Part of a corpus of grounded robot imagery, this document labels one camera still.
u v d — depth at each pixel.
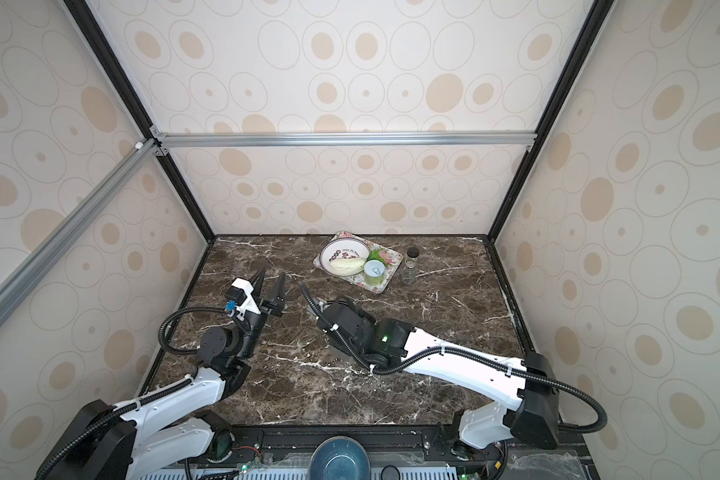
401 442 0.75
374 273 1.03
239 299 0.58
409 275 1.02
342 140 1.74
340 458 0.71
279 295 0.67
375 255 1.03
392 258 1.13
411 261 1.03
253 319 0.65
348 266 1.05
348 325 0.51
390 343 0.48
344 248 1.17
